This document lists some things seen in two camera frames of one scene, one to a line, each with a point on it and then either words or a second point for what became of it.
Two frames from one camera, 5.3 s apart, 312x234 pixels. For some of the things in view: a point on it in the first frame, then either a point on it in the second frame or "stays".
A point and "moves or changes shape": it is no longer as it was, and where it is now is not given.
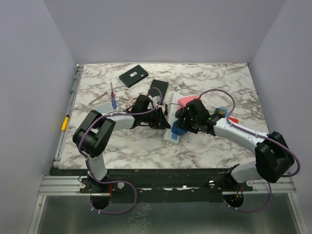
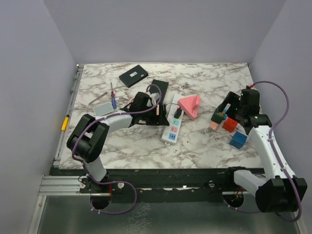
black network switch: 133,75 stays
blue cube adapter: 177,130 moves or changes shape
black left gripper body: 153,118 stays
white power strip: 168,138 stays
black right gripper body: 190,123 → 242,111
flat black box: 155,91 stays
